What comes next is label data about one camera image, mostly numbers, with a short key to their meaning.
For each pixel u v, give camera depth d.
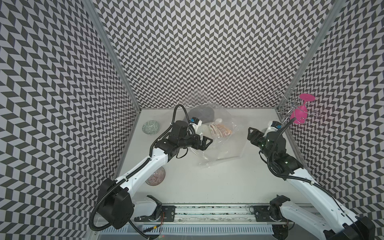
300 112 0.82
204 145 0.67
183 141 0.64
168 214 0.72
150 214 0.60
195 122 0.69
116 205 0.39
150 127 1.05
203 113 1.11
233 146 0.92
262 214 0.73
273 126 0.65
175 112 0.61
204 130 0.99
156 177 0.83
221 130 0.96
